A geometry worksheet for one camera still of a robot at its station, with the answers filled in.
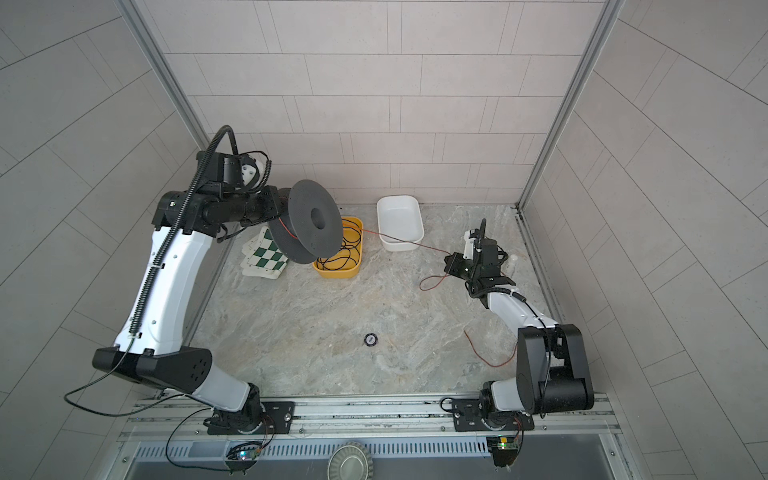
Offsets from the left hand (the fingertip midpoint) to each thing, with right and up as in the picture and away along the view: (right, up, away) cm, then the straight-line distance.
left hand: (291, 197), depth 69 cm
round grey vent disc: (+14, -59, -3) cm, 61 cm away
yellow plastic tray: (+9, -21, +25) cm, 34 cm away
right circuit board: (+49, -58, 0) cm, 76 cm away
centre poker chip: (+17, -39, +16) cm, 45 cm away
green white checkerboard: (-22, -17, +32) cm, 42 cm away
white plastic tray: (+25, -4, +43) cm, 50 cm away
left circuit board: (-9, -56, -4) cm, 57 cm away
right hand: (+39, -16, +21) cm, 47 cm away
